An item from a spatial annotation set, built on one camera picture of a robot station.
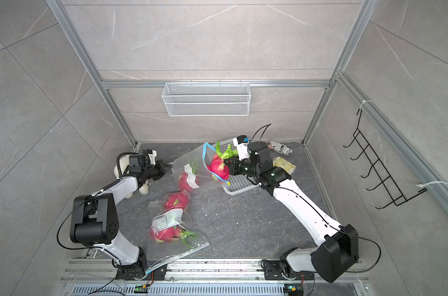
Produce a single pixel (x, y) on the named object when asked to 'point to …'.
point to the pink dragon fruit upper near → (177, 200)
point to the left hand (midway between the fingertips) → (172, 162)
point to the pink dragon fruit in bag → (184, 185)
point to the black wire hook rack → (394, 192)
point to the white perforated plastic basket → (239, 184)
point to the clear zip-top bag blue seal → (192, 171)
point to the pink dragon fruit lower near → (163, 234)
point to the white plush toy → (124, 163)
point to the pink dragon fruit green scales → (217, 167)
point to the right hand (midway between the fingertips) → (226, 160)
